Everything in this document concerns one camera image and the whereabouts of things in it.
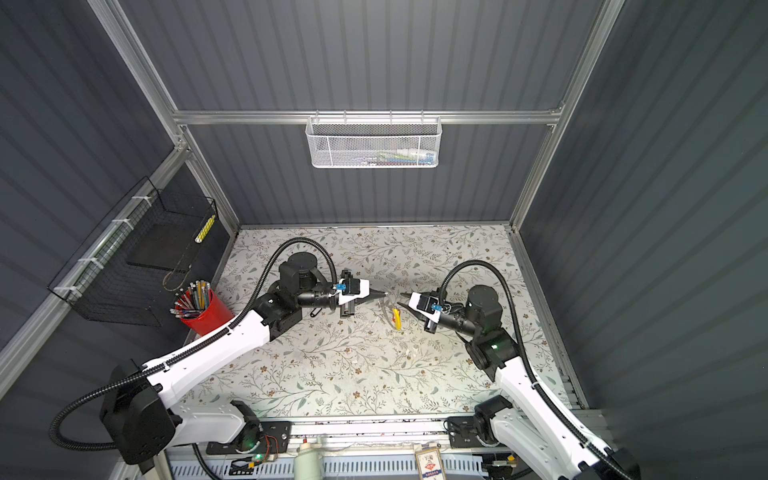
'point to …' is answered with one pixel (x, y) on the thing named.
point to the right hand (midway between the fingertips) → (408, 298)
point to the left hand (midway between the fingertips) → (384, 288)
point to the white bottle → (309, 462)
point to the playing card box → (429, 461)
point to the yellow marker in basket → (208, 224)
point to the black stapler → (146, 466)
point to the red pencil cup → (201, 308)
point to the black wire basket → (133, 264)
